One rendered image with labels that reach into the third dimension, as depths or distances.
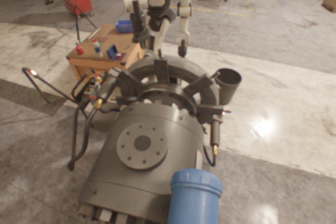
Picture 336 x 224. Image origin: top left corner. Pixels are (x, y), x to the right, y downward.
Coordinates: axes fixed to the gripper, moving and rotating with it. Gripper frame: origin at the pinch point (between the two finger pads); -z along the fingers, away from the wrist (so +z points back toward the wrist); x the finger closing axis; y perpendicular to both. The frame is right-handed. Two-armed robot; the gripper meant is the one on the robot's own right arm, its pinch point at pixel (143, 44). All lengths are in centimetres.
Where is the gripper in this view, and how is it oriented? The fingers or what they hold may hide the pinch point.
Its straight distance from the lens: 105.0
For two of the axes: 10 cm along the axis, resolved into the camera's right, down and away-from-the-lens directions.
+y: 6.5, 5.2, -5.6
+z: -0.8, -6.8, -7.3
